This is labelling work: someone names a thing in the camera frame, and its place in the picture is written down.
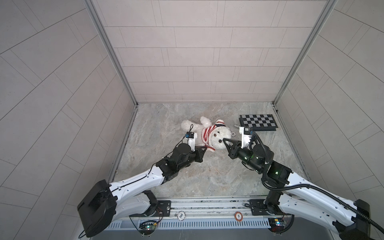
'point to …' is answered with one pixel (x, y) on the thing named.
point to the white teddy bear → (216, 135)
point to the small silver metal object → (237, 126)
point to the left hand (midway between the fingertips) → (210, 148)
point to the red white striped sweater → (205, 132)
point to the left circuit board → (147, 227)
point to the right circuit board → (277, 225)
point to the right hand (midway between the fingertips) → (222, 142)
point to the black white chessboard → (258, 122)
